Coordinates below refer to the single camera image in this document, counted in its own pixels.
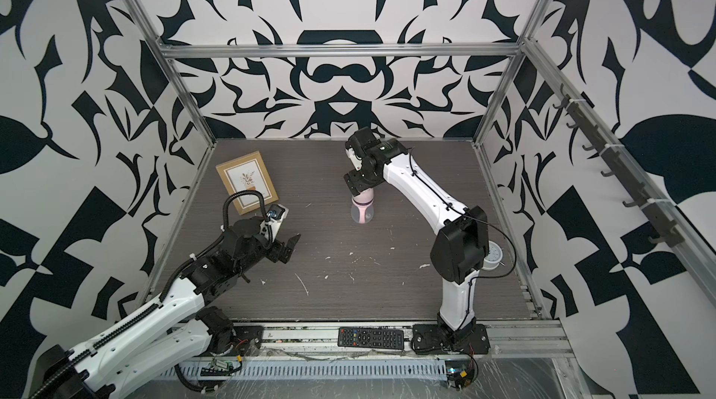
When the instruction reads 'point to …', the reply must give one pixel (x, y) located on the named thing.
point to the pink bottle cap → (364, 199)
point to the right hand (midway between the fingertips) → (361, 177)
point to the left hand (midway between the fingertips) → (281, 222)
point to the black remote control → (371, 337)
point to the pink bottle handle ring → (362, 210)
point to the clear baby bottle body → (368, 213)
